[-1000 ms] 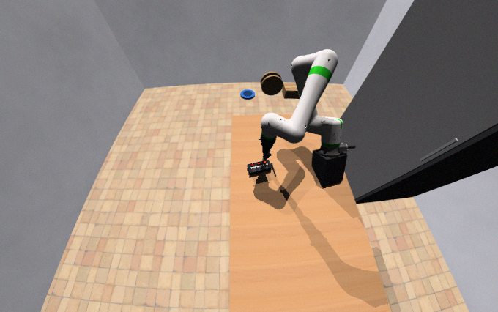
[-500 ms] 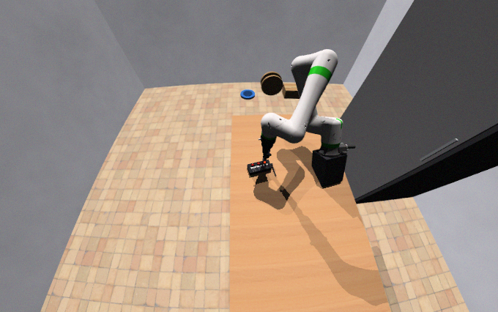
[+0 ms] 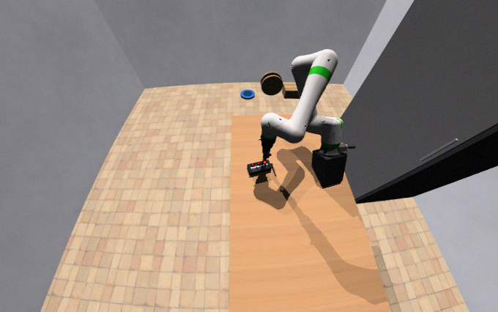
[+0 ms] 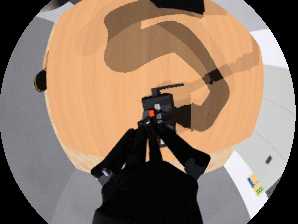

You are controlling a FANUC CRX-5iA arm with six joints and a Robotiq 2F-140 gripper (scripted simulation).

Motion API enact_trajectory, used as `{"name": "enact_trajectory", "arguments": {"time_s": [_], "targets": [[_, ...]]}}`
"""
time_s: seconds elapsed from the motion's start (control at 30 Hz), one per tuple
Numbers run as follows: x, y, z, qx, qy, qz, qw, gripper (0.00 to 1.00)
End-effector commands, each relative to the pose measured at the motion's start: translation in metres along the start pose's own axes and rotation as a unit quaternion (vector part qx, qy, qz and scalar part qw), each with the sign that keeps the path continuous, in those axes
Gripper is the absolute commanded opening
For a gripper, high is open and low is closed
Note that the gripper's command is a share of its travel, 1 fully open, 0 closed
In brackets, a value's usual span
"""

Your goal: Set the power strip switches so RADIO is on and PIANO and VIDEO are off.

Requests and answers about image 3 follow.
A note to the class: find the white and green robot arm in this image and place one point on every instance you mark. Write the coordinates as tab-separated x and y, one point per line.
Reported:
317	68

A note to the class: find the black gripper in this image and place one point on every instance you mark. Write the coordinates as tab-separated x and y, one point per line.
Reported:
266	151

